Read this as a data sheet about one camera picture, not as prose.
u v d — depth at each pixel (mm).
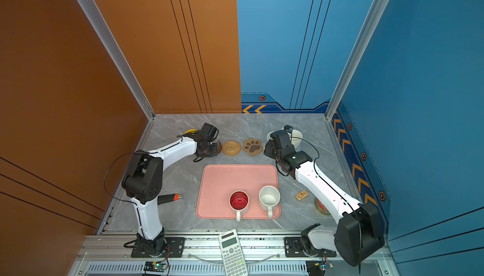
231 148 1033
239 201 828
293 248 725
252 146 1050
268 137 652
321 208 807
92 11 760
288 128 735
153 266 710
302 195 860
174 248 739
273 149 644
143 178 511
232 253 710
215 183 896
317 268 706
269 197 849
